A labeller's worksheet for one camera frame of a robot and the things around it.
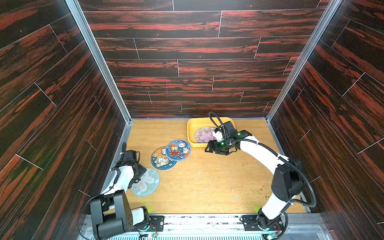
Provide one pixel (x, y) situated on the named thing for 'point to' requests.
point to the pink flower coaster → (204, 135)
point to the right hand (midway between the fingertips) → (212, 149)
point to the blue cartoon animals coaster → (160, 160)
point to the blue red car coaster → (178, 150)
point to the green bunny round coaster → (148, 185)
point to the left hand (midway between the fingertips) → (138, 174)
